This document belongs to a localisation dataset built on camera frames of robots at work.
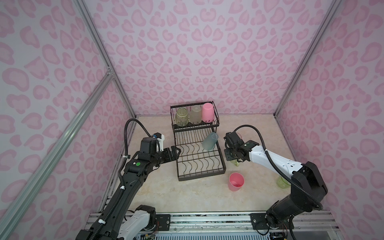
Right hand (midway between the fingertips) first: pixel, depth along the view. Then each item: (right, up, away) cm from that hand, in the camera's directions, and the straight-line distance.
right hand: (230, 152), depth 87 cm
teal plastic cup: (-11, +6, +9) cm, 15 cm away
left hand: (-31, +3, -11) cm, 33 cm away
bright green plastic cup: (-28, +20, -5) cm, 35 cm away
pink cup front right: (+3, -16, -2) cm, 17 cm away
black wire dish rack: (-21, -7, +5) cm, 22 cm away
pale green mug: (0, -3, -11) cm, 12 cm away
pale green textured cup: (-20, +22, -1) cm, 30 cm away
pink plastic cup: (-13, +22, -2) cm, 26 cm away
